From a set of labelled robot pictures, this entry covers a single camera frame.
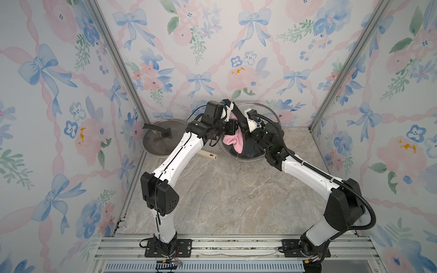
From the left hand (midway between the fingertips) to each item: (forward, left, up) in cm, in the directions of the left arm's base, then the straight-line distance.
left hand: (239, 125), depth 77 cm
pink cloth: (-8, +1, -1) cm, 8 cm away
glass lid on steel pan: (+11, +43, -22) cm, 50 cm away
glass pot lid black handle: (+10, -10, +2) cm, 14 cm away
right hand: (+2, -1, +3) cm, 4 cm away
